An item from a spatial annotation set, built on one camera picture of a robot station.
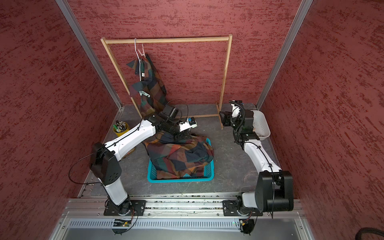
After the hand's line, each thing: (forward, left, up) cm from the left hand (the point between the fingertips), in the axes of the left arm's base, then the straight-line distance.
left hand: (188, 136), depth 81 cm
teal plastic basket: (-16, -12, -16) cm, 26 cm away
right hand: (+12, -19, +6) cm, 23 cm away
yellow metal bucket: (+7, +45, -9) cm, 46 cm away
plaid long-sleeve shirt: (-10, +7, -4) cm, 12 cm away
